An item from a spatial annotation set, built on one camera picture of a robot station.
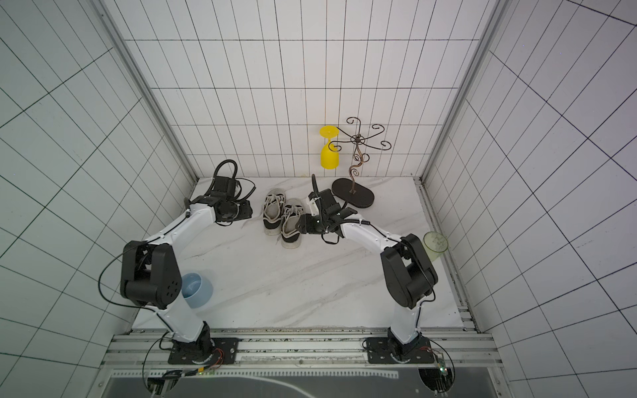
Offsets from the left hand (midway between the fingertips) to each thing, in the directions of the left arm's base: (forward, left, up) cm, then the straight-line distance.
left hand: (244, 215), depth 93 cm
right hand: (-2, -23, +1) cm, 23 cm away
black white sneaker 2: (-1, -17, -7) cm, 19 cm away
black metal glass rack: (+22, -40, -9) cm, 47 cm away
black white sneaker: (+7, -9, -6) cm, 13 cm away
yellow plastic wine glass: (+23, -33, +12) cm, 42 cm away
